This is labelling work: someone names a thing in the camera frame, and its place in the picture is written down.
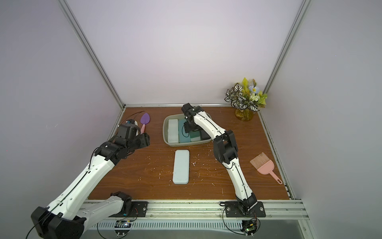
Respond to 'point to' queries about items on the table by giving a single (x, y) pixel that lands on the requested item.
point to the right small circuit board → (249, 227)
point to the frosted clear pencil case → (173, 131)
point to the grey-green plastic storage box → (165, 131)
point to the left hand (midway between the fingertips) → (146, 136)
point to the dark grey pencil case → (204, 135)
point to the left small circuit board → (122, 227)
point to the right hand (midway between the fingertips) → (193, 126)
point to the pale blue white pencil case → (181, 168)
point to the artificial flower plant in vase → (245, 99)
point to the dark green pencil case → (195, 135)
